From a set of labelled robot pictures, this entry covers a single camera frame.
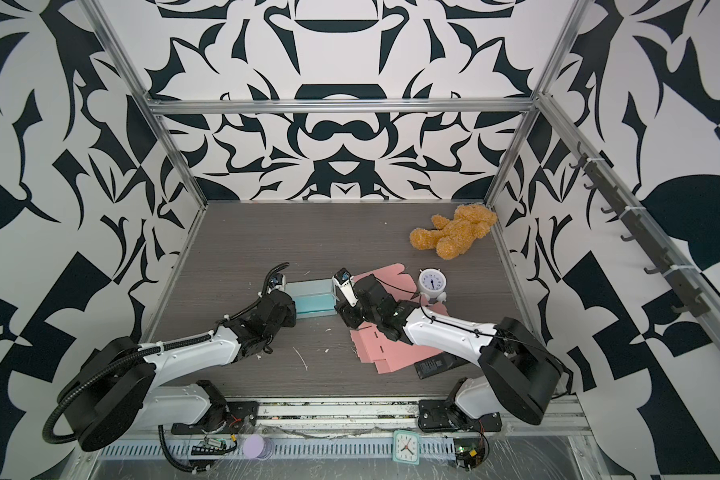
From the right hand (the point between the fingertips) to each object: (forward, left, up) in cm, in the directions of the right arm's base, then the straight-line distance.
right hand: (344, 299), depth 83 cm
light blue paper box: (+3, +9, -5) cm, 11 cm away
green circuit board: (-34, -29, -12) cm, 46 cm away
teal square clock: (-33, -14, -8) cm, 37 cm away
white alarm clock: (+9, -27, -9) cm, 30 cm away
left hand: (+3, +16, -4) cm, 17 cm away
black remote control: (-14, -25, -10) cm, 31 cm away
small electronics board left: (-32, +32, -12) cm, 47 cm away
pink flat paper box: (-9, -7, -10) cm, 15 cm away
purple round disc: (-33, +18, -1) cm, 38 cm away
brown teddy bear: (+20, -33, 0) cm, 39 cm away
